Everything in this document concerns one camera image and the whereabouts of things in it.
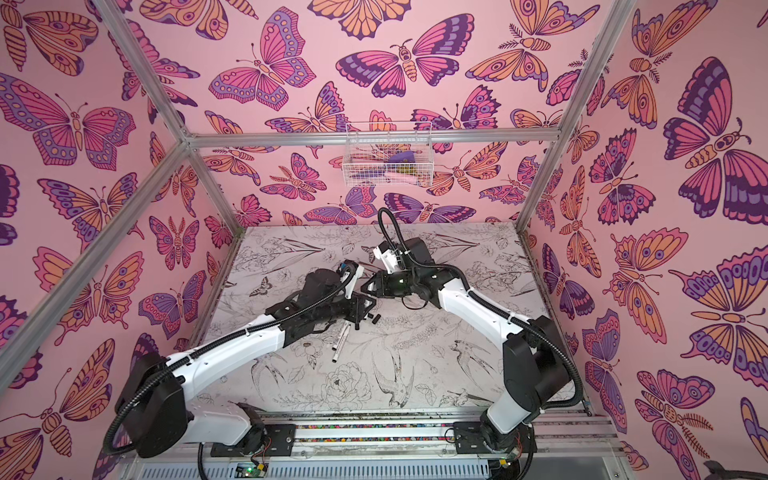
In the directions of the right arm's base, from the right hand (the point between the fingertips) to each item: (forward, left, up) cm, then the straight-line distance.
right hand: (363, 285), depth 79 cm
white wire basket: (+42, -6, +13) cm, 45 cm away
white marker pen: (-7, +7, -20) cm, 22 cm away
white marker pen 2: (-12, +10, -21) cm, 26 cm away
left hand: (-3, -3, -2) cm, 5 cm away
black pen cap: (+1, -2, -19) cm, 19 cm away
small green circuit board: (-38, +27, -23) cm, 52 cm away
